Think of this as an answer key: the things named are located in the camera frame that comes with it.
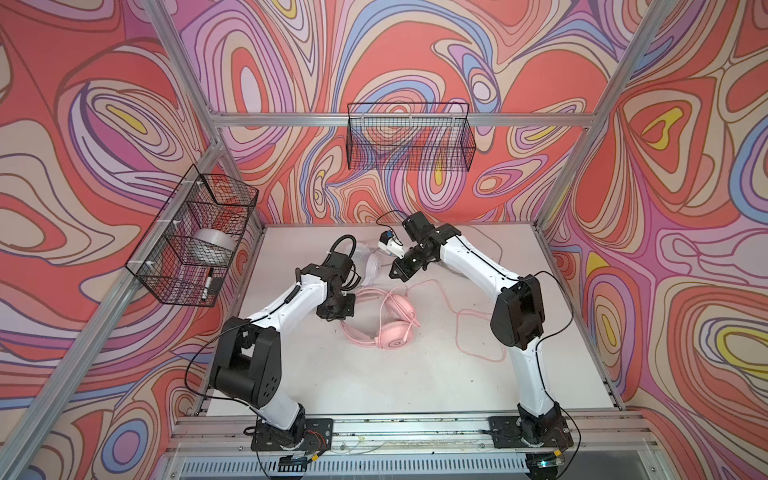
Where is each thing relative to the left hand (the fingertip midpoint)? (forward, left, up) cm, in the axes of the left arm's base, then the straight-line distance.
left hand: (349, 312), depth 88 cm
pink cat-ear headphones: (-5, -10, +6) cm, 12 cm away
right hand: (+9, -14, +4) cm, 18 cm away
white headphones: (+17, -5, +2) cm, 18 cm away
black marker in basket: (-2, +33, +18) cm, 38 cm away
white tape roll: (+4, +30, +26) cm, 40 cm away
